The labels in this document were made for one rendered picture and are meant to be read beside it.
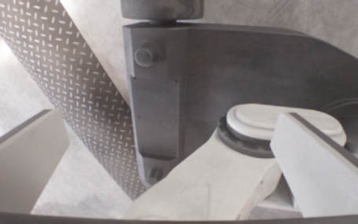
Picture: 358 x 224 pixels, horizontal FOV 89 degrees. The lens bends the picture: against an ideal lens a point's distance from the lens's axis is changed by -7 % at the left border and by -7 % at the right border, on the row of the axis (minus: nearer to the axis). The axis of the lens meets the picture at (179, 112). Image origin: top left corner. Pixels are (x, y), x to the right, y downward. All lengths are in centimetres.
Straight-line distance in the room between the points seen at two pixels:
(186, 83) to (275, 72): 20
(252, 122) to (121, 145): 61
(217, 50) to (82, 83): 51
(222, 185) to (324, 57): 34
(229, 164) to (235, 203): 7
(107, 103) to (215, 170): 56
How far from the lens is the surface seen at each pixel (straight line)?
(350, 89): 56
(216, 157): 33
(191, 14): 46
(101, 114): 80
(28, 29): 87
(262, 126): 35
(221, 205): 27
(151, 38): 43
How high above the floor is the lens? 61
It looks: 59 degrees down
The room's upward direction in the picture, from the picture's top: 158 degrees counter-clockwise
